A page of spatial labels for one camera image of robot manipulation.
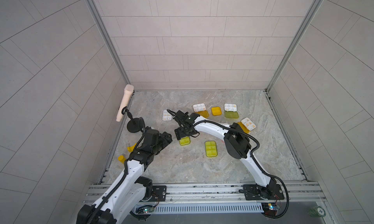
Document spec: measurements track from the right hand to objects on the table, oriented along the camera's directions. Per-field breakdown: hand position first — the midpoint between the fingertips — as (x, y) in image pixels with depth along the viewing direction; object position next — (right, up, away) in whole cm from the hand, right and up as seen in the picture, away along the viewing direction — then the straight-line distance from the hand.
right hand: (182, 135), depth 94 cm
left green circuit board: (-15, -27, -28) cm, 42 cm away
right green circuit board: (+43, -29, -26) cm, 58 cm away
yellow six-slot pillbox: (+13, +16, +12) cm, 24 cm away
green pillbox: (+2, -3, -5) cm, 6 cm away
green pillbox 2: (+18, -6, -8) cm, 20 cm away
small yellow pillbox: (+24, +15, +11) cm, 30 cm away
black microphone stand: (-33, +6, +6) cm, 34 cm away
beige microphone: (-28, +26, -17) cm, 42 cm away
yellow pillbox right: (+43, +6, +3) cm, 44 cm away
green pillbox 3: (+34, +15, +11) cm, 39 cm away
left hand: (-7, +2, -10) cm, 12 cm away
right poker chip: (+61, -25, -32) cm, 73 cm away
